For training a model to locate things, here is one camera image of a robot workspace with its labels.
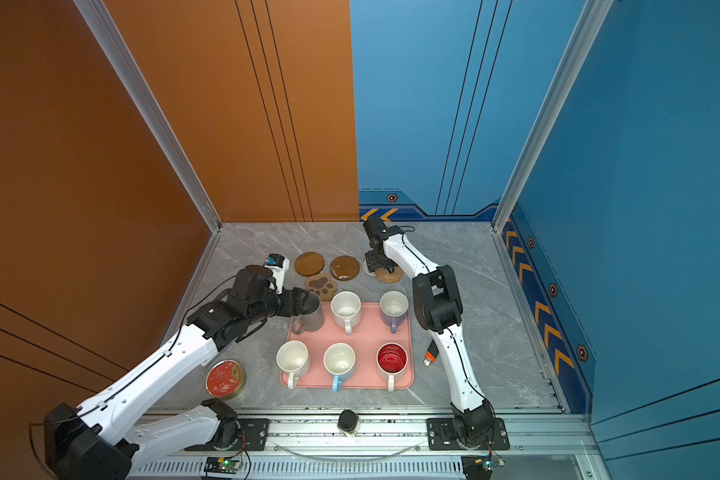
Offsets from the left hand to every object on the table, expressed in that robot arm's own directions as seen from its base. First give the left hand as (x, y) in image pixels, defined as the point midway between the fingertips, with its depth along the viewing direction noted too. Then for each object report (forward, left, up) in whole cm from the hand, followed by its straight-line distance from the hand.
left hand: (300, 290), depth 78 cm
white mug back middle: (+4, -11, -17) cm, 21 cm away
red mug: (-13, -25, -17) cm, 32 cm away
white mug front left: (-12, +3, -17) cm, 21 cm away
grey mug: (-3, -2, -9) cm, 10 cm away
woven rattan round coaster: (+18, -23, -19) cm, 35 cm away
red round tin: (-18, +20, -16) cm, 31 cm away
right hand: (+22, -23, -16) cm, 36 cm away
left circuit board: (-36, +15, -21) cm, 45 cm away
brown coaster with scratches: (+21, -9, -18) cm, 29 cm away
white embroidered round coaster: (+21, -17, -18) cm, 32 cm away
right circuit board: (-36, -45, -20) cm, 61 cm away
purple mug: (+4, -26, -17) cm, 31 cm away
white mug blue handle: (-12, -10, -18) cm, 24 cm away
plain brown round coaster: (+24, +4, -19) cm, 31 cm away
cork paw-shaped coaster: (+14, -2, -19) cm, 24 cm away
